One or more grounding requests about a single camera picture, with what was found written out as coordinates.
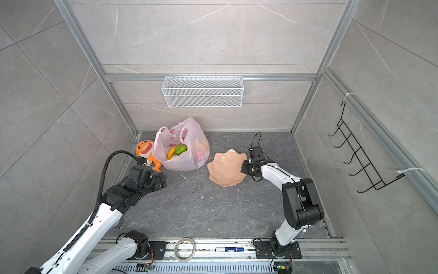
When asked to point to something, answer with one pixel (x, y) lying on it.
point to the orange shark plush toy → (145, 148)
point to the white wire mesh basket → (202, 92)
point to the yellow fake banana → (171, 153)
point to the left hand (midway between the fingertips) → (158, 175)
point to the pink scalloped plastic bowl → (225, 169)
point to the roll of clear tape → (179, 258)
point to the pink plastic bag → (187, 133)
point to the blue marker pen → (228, 249)
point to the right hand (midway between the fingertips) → (244, 166)
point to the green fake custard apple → (180, 148)
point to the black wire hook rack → (373, 180)
